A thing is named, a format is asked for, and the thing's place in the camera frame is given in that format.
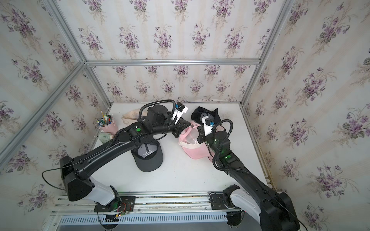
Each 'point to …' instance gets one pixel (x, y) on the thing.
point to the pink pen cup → (111, 128)
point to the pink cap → (188, 139)
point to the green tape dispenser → (104, 137)
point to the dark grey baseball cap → (148, 161)
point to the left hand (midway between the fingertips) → (190, 123)
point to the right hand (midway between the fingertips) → (200, 124)
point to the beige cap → (133, 116)
